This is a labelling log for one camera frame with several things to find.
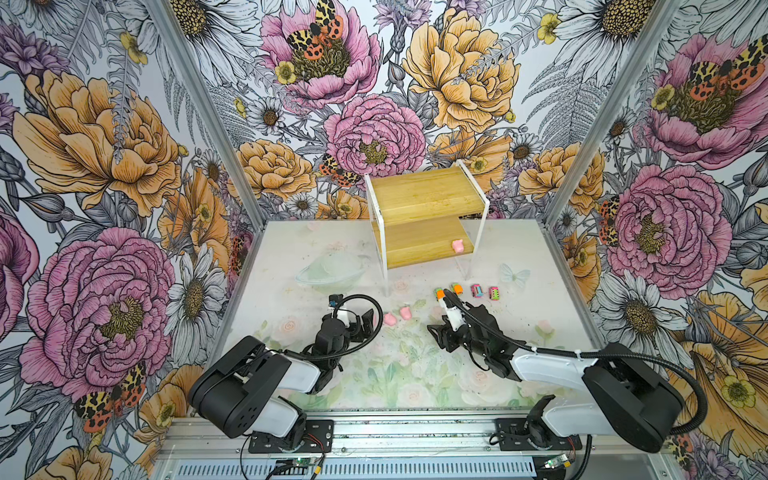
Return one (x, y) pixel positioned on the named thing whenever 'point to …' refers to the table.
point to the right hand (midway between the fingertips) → (438, 330)
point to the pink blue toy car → (477, 291)
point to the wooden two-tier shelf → (416, 215)
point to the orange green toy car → (457, 288)
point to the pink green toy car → (494, 293)
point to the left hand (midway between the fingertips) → (358, 317)
